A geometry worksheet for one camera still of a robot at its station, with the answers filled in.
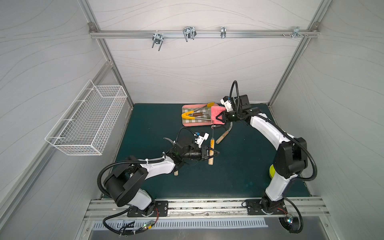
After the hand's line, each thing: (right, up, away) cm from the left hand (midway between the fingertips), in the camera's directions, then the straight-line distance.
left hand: (219, 156), depth 71 cm
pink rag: (0, +23, +14) cm, 27 cm away
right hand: (+1, +20, +16) cm, 26 cm away
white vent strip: (-18, -32, -1) cm, 36 cm away
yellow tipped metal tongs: (-18, +21, +40) cm, 48 cm away
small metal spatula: (-10, +22, +41) cm, 47 cm away
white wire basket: (-63, +14, -4) cm, 65 cm away
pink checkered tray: (-16, +16, +37) cm, 43 cm away
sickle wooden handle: (+6, +6, +29) cm, 30 cm away
